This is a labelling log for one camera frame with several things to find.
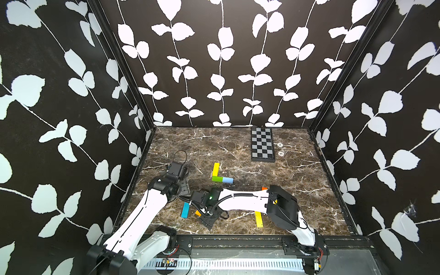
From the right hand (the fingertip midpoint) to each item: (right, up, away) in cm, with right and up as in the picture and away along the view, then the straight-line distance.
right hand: (209, 217), depth 81 cm
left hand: (-13, +15, -1) cm, 20 cm away
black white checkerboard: (+32, +35, +27) cm, 54 cm away
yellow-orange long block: (-6, +1, +3) cm, 7 cm away
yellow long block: (+2, +21, +17) cm, 27 cm away
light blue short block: (+9, +15, +12) cm, 22 cm away
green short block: (+3, +15, +14) cm, 21 cm away
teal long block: (-12, +2, +2) cm, 12 cm away
